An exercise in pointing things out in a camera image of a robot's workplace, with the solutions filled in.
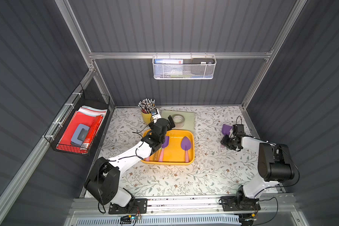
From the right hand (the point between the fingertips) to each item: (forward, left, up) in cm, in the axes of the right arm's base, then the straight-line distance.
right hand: (223, 142), depth 97 cm
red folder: (-2, +87, +29) cm, 91 cm away
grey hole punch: (-14, +80, +30) cm, 86 cm away
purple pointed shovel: (-14, +51, +3) cm, 53 cm away
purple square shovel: (+11, -5, -1) cm, 12 cm away
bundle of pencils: (+19, +54, +18) cm, 60 cm away
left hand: (+3, +39, +22) cm, 45 cm away
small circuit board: (-45, +59, -2) cm, 74 cm away
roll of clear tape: (+16, +31, +4) cm, 35 cm away
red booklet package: (-11, +75, +29) cm, 81 cm away
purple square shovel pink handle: (-3, +42, 0) cm, 42 cm away
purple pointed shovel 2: (-2, +26, 0) cm, 26 cm away
